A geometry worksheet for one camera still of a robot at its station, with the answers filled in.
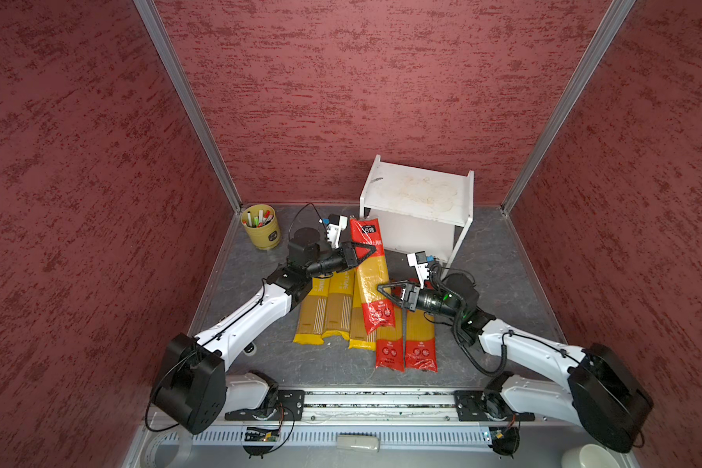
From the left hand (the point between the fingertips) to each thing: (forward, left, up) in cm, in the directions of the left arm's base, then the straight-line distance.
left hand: (373, 255), depth 73 cm
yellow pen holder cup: (+19, +36, -12) cm, 43 cm away
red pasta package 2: (-12, -1, -5) cm, 12 cm away
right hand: (-8, -1, -6) cm, 10 cm away
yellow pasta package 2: (-2, +10, -24) cm, 26 cm away
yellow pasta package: (-5, +18, -25) cm, 31 cm away
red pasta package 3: (-13, -15, -25) cm, 32 cm away
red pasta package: (-15, -5, -23) cm, 28 cm away
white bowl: (-40, -46, -17) cm, 63 cm away
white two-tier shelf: (+11, -13, +6) cm, 18 cm away
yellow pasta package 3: (-13, +4, -24) cm, 27 cm away
